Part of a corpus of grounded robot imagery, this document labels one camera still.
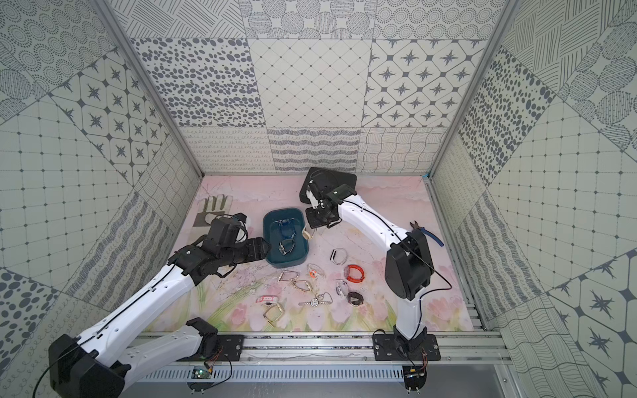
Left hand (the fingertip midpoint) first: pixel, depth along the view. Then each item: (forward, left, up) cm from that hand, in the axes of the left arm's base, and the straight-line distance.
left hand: (269, 249), depth 77 cm
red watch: (0, -28, -18) cm, 33 cm away
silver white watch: (+7, -22, -18) cm, 30 cm away
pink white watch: (-10, +2, -16) cm, 19 cm away
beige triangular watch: (+7, -11, -2) cm, 13 cm away
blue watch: (+19, -1, -17) cm, 26 cm away
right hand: (+12, -14, -3) cm, 19 cm away
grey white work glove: (+28, +34, -15) cm, 47 cm away
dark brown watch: (-10, -28, -14) cm, 33 cm away
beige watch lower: (-5, -9, -17) cm, 20 cm away
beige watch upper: (-1, -4, -17) cm, 17 cm away
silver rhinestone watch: (-9, -17, -18) cm, 27 cm away
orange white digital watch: (+1, -13, -16) cm, 21 cm away
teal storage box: (+7, -8, -17) cm, 20 cm away
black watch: (+11, -2, -17) cm, 20 cm away
